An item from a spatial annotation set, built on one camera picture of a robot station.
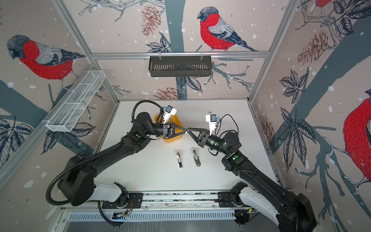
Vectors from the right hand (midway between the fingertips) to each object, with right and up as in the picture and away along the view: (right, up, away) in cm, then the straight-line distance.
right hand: (185, 133), depth 63 cm
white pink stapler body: (-4, -19, +23) cm, 30 cm away
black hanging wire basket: (-8, +44, +44) cm, 63 cm away
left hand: (-1, 0, -1) cm, 1 cm away
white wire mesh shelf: (-61, +11, +12) cm, 63 cm away
